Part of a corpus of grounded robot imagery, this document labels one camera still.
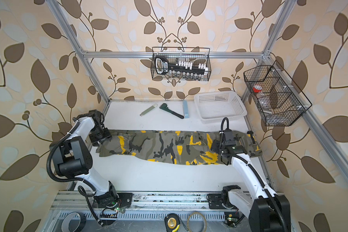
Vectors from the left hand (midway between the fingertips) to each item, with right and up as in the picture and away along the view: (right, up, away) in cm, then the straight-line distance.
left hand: (106, 140), depth 88 cm
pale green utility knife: (+20, +20, +28) cm, 40 cm away
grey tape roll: (-6, -32, -21) cm, 39 cm away
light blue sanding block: (+50, +20, +21) cm, 58 cm away
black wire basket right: (+97, +23, -15) cm, 101 cm away
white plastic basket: (+72, +22, +28) cm, 80 cm away
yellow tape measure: (+42, -35, -22) cm, 59 cm away
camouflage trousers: (+45, -6, +6) cm, 46 cm away
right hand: (+68, -4, -4) cm, 68 cm away
